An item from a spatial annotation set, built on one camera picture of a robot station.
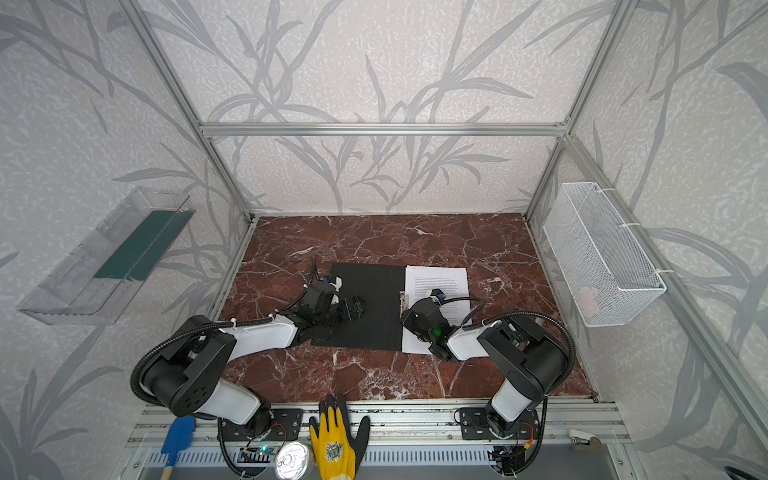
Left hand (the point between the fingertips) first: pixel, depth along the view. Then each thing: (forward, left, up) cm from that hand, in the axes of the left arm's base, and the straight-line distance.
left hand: (362, 301), depth 91 cm
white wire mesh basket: (-9, -55, +31) cm, 64 cm away
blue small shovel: (-35, +42, -4) cm, 55 cm away
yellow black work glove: (-38, +2, -1) cm, 38 cm away
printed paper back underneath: (+9, -30, -3) cm, 31 cm away
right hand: (-1, -13, -3) cm, 13 cm away
